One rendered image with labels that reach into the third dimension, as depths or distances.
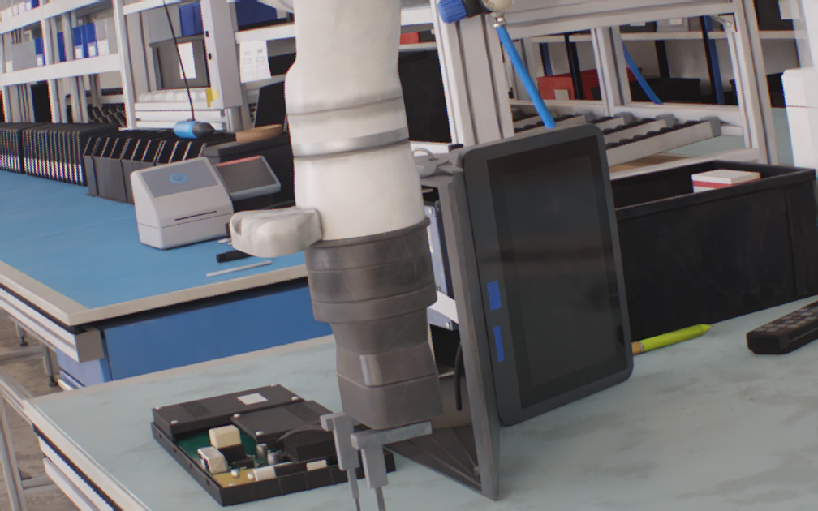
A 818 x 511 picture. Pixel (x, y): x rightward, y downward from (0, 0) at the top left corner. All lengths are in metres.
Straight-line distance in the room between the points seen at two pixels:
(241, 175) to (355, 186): 2.38
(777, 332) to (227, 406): 0.45
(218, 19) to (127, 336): 1.24
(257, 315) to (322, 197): 1.81
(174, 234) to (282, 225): 2.29
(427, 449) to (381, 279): 0.28
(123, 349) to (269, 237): 1.78
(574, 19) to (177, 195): 0.84
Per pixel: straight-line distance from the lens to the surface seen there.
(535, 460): 1.29
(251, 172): 3.48
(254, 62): 3.80
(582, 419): 1.39
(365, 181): 1.09
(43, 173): 5.81
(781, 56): 8.14
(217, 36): 3.93
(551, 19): 2.99
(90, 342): 2.83
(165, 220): 3.35
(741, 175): 1.76
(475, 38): 2.92
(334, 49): 1.08
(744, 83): 3.18
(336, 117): 1.09
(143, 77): 5.02
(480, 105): 2.92
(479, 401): 1.19
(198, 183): 3.42
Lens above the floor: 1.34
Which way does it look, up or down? 9 degrees down
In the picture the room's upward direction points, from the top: 9 degrees counter-clockwise
